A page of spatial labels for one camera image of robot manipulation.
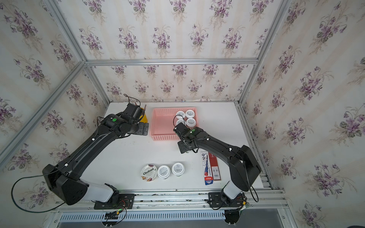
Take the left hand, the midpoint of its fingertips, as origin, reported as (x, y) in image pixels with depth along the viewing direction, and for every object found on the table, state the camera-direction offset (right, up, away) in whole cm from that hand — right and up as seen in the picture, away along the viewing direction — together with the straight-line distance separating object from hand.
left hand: (141, 128), depth 78 cm
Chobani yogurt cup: (+4, -25, 0) cm, 25 cm away
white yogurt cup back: (+21, +8, +26) cm, 35 cm away
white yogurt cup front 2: (+20, -23, 0) cm, 30 cm away
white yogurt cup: (+28, +9, +26) cm, 40 cm away
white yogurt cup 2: (+22, +4, +22) cm, 31 cm away
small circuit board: (-13, -44, -6) cm, 46 cm away
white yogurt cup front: (+13, -24, -1) cm, 27 cm away
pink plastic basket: (+10, +4, +19) cm, 22 cm away
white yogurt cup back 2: (+29, +3, +19) cm, 34 cm away
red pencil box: (+43, -24, +6) cm, 49 cm away
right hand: (+27, -12, +7) cm, 30 cm away
